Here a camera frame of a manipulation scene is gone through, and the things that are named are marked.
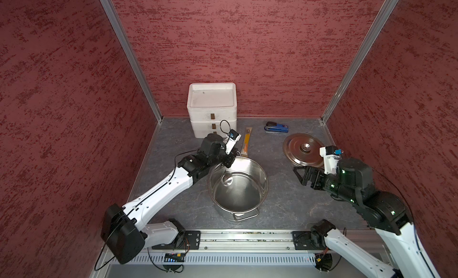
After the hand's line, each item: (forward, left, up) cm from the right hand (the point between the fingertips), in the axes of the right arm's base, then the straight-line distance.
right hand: (300, 174), depth 64 cm
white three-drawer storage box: (+41, +36, -3) cm, 55 cm away
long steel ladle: (+9, +28, -21) cm, 36 cm away
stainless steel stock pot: (+6, +22, -28) cm, 36 cm away
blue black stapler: (+46, -2, -25) cm, 53 cm away
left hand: (+14, +24, -5) cm, 28 cm away
